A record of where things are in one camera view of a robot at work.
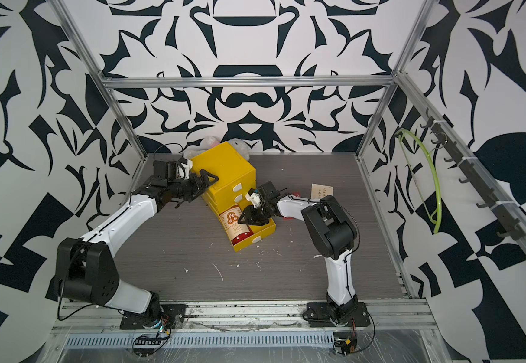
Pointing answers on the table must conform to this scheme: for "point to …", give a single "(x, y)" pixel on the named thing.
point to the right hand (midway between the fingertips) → (241, 218)
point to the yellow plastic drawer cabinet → (236, 176)
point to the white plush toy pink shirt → (211, 142)
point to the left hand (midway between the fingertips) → (211, 180)
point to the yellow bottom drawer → (258, 231)
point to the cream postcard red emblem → (236, 231)
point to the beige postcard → (320, 190)
